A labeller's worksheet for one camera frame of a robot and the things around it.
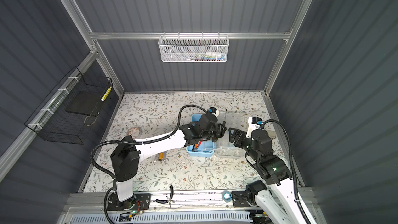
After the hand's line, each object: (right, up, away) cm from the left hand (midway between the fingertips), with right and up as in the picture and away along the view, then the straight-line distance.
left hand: (227, 128), depth 79 cm
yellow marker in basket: (-64, +17, +1) cm, 67 cm away
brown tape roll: (-57, -5, +20) cm, 61 cm away
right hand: (+3, 0, -8) cm, 9 cm away
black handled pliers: (-29, -34, -5) cm, 45 cm away
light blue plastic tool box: (-12, -11, +3) cm, 16 cm away
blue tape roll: (-2, -32, -3) cm, 32 cm away
